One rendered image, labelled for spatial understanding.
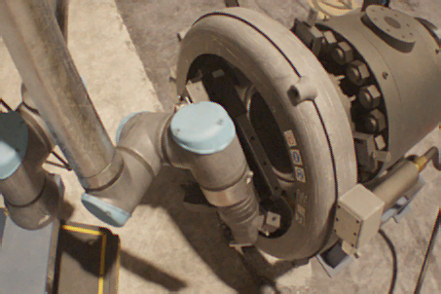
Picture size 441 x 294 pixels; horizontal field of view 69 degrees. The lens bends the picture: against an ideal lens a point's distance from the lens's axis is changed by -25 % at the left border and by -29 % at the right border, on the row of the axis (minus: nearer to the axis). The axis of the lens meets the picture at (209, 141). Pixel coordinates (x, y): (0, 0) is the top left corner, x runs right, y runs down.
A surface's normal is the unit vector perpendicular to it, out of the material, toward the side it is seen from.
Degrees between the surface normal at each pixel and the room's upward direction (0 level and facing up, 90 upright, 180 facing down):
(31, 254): 0
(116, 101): 0
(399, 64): 25
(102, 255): 0
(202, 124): 19
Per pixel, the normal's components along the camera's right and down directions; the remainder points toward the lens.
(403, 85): 0.36, -0.05
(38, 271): 0.06, -0.62
